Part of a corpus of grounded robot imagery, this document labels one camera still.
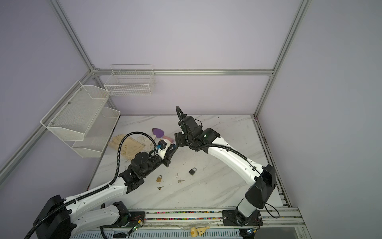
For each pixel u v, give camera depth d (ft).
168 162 2.20
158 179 2.83
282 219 2.45
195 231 2.24
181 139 2.16
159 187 2.75
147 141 3.41
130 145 3.35
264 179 1.41
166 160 2.17
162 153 2.11
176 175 2.90
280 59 2.84
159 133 3.64
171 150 2.30
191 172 2.96
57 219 1.30
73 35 2.51
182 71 3.05
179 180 2.82
